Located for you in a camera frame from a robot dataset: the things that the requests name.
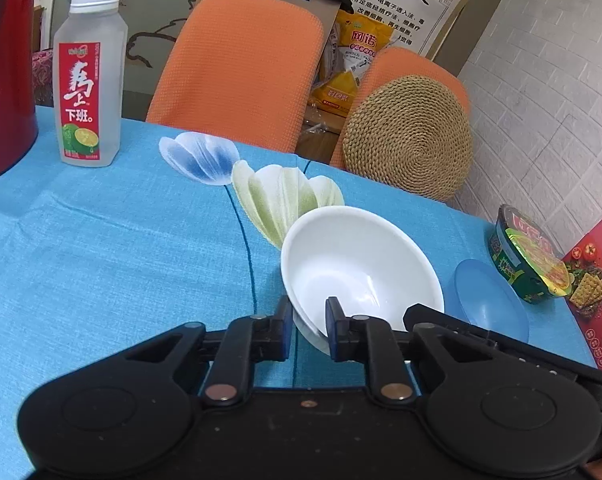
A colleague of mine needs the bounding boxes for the woven straw mat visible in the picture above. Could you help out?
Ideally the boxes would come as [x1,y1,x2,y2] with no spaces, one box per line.
[342,75,472,202]

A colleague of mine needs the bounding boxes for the orange chair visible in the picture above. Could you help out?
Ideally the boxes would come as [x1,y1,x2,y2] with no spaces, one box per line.
[329,45,472,170]
[146,0,324,153]

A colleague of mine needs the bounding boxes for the red cracker box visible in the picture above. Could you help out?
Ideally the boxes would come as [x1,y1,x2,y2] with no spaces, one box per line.
[563,219,602,370]

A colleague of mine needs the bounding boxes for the right orange chair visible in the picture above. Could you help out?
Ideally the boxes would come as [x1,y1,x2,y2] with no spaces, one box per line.
[329,45,472,170]

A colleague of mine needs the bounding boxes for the red thermos jug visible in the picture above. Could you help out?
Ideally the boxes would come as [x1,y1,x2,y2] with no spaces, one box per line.
[0,0,38,175]

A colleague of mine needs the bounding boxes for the blue floral tablecloth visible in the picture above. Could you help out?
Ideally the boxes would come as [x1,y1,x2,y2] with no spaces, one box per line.
[0,105,602,480]

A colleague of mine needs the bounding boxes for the white bowl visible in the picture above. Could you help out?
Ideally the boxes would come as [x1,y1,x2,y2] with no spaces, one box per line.
[280,206,444,354]

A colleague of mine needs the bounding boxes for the yellow snack bag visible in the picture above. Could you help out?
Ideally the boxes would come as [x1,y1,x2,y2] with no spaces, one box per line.
[309,10,393,117]

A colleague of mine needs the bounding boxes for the green instant noodle bowl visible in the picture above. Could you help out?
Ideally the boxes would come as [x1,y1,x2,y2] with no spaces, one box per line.
[488,204,572,304]

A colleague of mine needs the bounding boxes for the blue plastic bowl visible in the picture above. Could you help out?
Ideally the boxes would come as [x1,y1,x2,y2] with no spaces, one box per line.
[444,259,530,342]

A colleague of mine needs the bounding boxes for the juice bottle red label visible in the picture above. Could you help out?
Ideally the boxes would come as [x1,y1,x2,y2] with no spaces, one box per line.
[53,0,128,167]

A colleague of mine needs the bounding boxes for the left orange chair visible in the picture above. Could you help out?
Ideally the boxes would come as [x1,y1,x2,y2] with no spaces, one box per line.
[146,0,324,153]

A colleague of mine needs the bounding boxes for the framed text poster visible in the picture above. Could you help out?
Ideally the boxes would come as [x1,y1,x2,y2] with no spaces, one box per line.
[325,0,468,61]

